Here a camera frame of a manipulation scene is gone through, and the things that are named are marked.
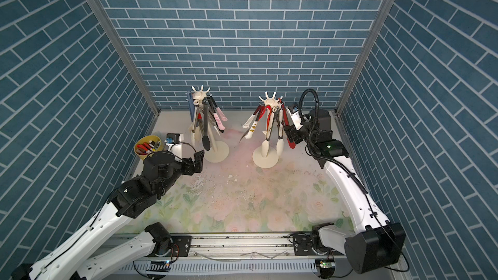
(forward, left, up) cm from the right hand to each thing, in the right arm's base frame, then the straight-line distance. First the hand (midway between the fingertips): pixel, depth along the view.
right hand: (297, 120), depth 77 cm
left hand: (-16, +36, -2) cm, 39 cm away
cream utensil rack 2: (-1, +8, -30) cm, 31 cm away
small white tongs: (-6, +17, +2) cm, 18 cm away
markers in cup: (-6, +68, -18) cm, 71 cm away
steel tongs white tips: (-8, +12, -5) cm, 16 cm away
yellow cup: (-3, +70, -16) cm, 72 cm away
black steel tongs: (-8, +37, -9) cm, 39 cm away
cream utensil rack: (+1, +38, -29) cm, 48 cm away
